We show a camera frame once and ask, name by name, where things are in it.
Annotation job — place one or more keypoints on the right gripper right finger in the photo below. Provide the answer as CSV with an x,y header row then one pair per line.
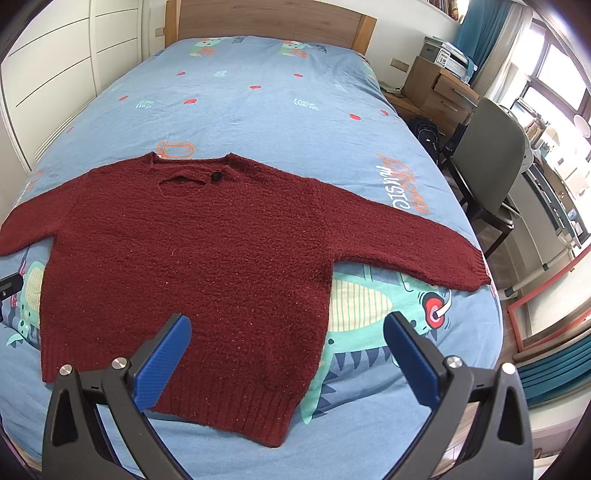
x,y
499,444

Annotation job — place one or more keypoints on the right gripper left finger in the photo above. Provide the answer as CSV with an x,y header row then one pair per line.
x,y
76,444

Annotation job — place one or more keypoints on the dark red knit sweater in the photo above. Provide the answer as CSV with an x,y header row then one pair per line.
x,y
244,250

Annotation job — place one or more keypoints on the white wardrobe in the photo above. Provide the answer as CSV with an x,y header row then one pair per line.
x,y
66,56

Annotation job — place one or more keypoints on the grey office chair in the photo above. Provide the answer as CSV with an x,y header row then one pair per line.
x,y
484,158

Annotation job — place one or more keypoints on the black backpack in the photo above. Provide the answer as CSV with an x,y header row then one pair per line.
x,y
427,133

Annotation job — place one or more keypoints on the wooden drawer cabinet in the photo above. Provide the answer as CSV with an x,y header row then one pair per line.
x,y
433,92

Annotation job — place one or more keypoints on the white printer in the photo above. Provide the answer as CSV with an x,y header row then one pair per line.
x,y
448,56

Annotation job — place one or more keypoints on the wooden headboard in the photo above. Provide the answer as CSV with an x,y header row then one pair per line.
x,y
304,21

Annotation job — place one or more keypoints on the teal curtain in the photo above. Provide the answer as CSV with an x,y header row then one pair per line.
x,y
480,30

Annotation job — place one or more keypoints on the wall socket plate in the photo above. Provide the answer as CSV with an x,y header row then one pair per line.
x,y
400,65

